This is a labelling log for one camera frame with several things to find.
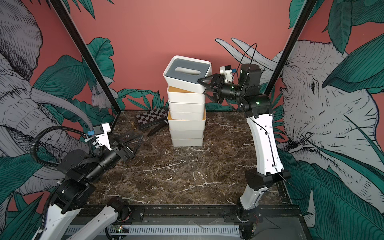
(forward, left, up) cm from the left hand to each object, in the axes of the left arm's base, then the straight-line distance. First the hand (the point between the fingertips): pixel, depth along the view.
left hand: (139, 133), depth 55 cm
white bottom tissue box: (+19, -17, -34) cm, 42 cm away
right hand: (+14, -23, +11) cm, 29 cm away
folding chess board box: (+42, +10, -39) cm, 58 cm away
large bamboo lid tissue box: (+18, -18, -16) cm, 30 cm away
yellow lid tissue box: (+20, -17, -30) cm, 40 cm away
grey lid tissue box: (+20, -17, -12) cm, 29 cm away
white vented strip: (-27, -9, -42) cm, 51 cm away
